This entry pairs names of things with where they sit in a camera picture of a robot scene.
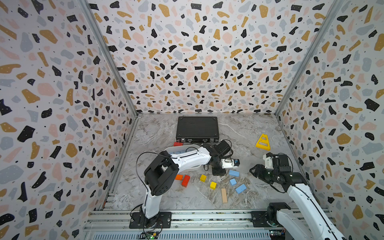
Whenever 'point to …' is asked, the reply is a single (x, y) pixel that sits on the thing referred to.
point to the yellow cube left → (203, 178)
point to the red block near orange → (185, 181)
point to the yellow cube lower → (213, 185)
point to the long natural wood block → (224, 195)
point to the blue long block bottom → (241, 189)
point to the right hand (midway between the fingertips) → (254, 171)
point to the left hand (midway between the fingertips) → (224, 169)
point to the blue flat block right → (234, 173)
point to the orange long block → (179, 177)
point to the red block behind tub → (177, 144)
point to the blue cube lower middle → (233, 182)
